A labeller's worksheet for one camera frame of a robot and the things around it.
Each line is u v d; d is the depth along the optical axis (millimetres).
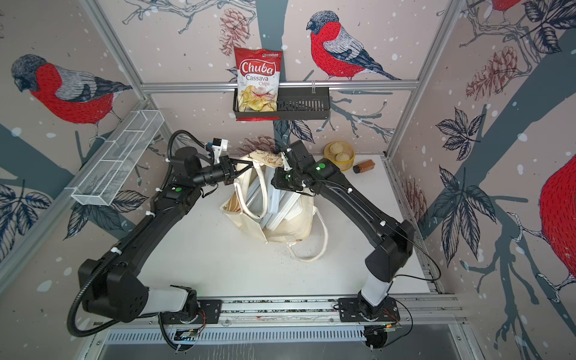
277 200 741
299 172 560
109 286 398
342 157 1149
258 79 836
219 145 688
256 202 826
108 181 721
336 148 1168
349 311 727
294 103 1067
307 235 761
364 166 1148
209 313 731
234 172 668
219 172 655
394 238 433
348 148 1178
